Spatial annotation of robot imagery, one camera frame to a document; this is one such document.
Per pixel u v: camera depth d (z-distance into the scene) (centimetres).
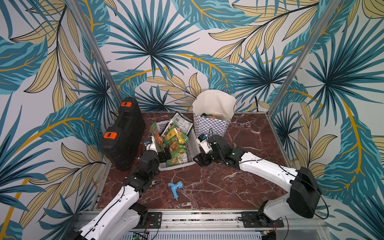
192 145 93
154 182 84
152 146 67
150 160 56
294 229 77
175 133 97
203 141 71
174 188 82
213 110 109
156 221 73
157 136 96
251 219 73
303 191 41
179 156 88
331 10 69
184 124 95
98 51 84
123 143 77
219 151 61
